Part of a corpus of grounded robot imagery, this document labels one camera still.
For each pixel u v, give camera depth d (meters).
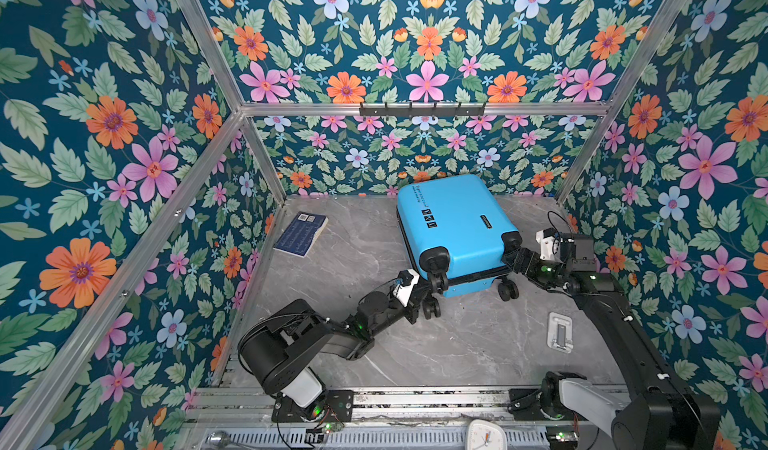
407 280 0.71
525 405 0.73
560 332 0.84
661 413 0.38
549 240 0.72
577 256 0.60
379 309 0.65
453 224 0.84
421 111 0.93
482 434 0.68
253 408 0.75
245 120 0.94
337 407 0.73
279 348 0.45
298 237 1.08
